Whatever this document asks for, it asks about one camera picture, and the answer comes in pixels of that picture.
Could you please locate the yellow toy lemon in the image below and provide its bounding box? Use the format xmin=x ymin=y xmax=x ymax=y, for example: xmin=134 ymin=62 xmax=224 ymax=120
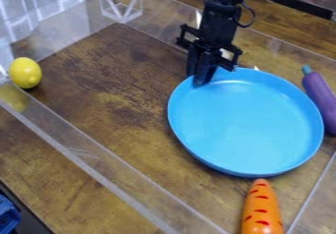
xmin=9 ymin=57 xmax=42 ymax=88

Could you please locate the blue object at corner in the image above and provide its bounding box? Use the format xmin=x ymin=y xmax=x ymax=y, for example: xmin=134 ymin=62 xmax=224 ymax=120
xmin=0 ymin=195 xmax=21 ymax=234

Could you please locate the orange toy carrot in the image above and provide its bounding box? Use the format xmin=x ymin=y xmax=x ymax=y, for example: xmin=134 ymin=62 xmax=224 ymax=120
xmin=241 ymin=179 xmax=285 ymax=234

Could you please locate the clear acrylic barrier wall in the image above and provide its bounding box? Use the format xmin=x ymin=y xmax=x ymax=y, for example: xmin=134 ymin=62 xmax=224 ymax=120
xmin=0 ymin=0 xmax=336 ymax=234

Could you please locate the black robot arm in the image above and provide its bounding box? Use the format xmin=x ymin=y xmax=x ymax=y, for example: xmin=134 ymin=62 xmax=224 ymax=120
xmin=176 ymin=0 xmax=256 ymax=87

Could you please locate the blue round plastic tray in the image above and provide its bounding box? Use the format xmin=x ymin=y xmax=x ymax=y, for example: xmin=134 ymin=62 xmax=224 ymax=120
xmin=168 ymin=68 xmax=324 ymax=178

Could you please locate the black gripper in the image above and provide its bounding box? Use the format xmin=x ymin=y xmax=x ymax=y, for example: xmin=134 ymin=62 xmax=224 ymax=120
xmin=176 ymin=24 xmax=242 ymax=87

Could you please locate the purple toy eggplant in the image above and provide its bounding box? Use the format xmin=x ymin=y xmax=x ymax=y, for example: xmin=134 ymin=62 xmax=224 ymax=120
xmin=301 ymin=66 xmax=336 ymax=136

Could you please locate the black baseboard strip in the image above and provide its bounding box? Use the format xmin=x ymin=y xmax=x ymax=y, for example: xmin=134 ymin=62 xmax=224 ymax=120
xmin=269 ymin=0 xmax=333 ymax=21

